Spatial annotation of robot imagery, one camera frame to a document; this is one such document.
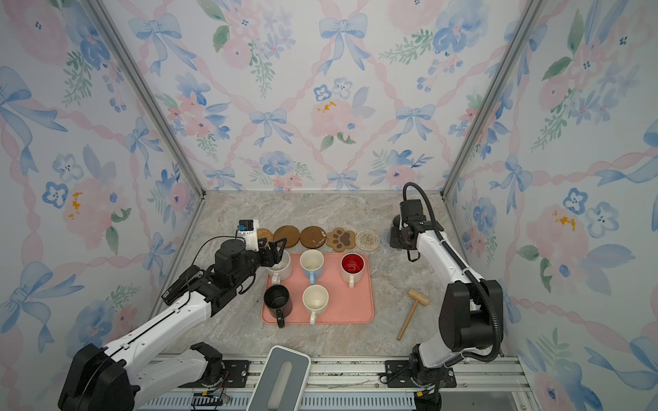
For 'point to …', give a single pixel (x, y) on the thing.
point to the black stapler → (181, 285)
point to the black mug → (278, 300)
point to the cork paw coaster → (341, 240)
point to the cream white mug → (315, 299)
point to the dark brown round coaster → (313, 236)
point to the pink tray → (346, 305)
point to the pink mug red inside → (352, 265)
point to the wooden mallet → (419, 298)
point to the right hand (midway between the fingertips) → (403, 237)
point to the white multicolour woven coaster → (367, 240)
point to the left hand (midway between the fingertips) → (278, 238)
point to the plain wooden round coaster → (290, 233)
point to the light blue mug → (311, 264)
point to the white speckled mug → (281, 271)
